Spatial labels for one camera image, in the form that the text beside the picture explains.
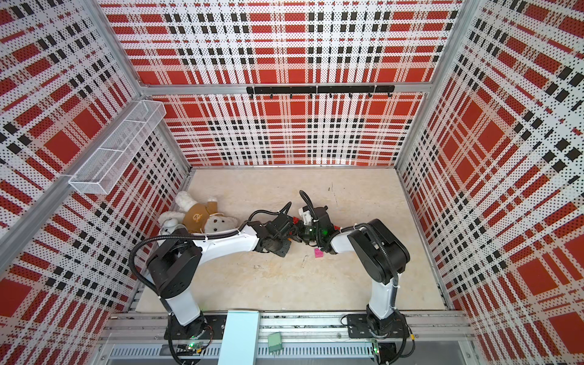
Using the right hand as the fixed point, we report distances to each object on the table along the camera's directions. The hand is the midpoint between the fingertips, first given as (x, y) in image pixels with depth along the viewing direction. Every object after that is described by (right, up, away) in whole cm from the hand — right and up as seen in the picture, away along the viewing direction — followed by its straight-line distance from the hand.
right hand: (285, 231), depth 89 cm
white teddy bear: (-37, +5, +2) cm, 37 cm away
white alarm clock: (-44, +3, -4) cm, 45 cm away
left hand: (0, -6, +1) cm, 6 cm away
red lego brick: (+4, +4, +4) cm, 7 cm away
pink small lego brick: (+14, -9, +1) cm, 16 cm away
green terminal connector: (-2, -31, -19) cm, 37 cm away
